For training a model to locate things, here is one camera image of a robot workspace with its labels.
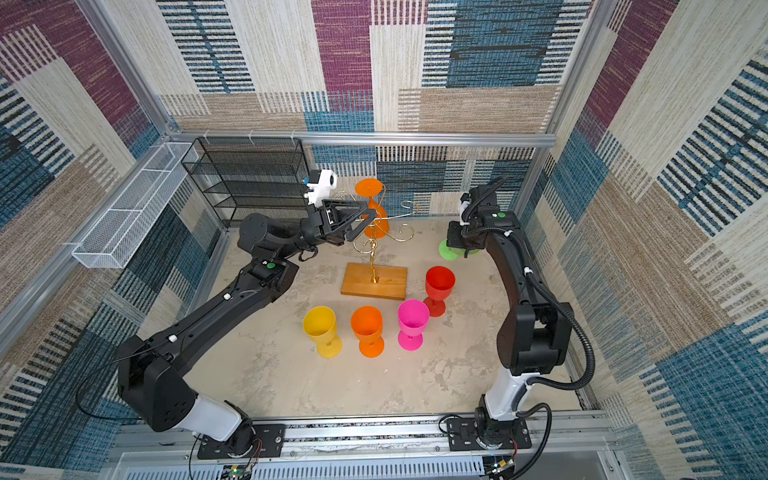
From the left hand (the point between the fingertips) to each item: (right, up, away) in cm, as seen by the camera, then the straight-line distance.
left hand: (370, 213), depth 52 cm
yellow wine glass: (-15, -27, +30) cm, 43 cm away
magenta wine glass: (+10, -25, +29) cm, 39 cm away
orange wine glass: (-3, -26, +28) cm, 38 cm away
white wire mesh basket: (-61, -3, +20) cm, 65 cm away
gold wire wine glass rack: (-1, -17, +48) cm, 51 cm away
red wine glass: (+18, -16, +37) cm, 44 cm away
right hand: (+22, -4, +34) cm, 41 cm away
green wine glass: (+24, -8, +46) cm, 53 cm away
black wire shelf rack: (-48, +20, +56) cm, 76 cm away
